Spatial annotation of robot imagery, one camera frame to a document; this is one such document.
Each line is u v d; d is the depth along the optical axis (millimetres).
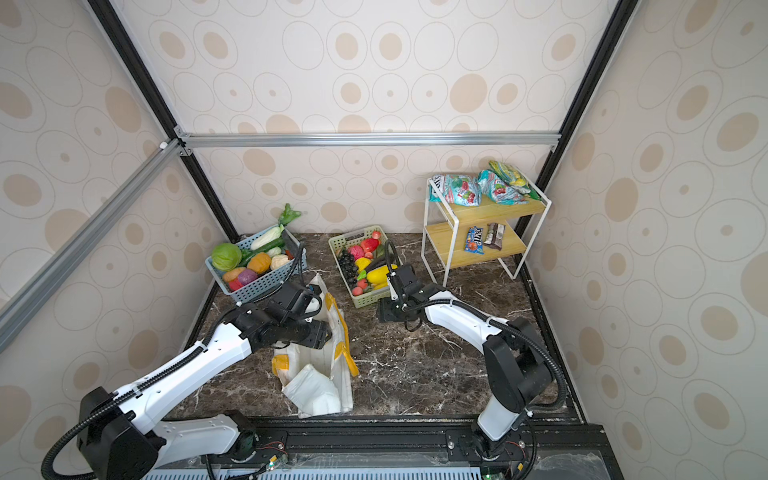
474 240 946
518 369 453
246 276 947
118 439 371
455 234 793
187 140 897
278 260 1031
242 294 964
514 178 776
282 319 584
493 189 795
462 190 826
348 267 1009
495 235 969
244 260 1039
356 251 1070
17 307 511
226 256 977
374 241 1129
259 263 1000
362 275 1001
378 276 980
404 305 636
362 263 1041
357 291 989
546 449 741
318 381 716
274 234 1093
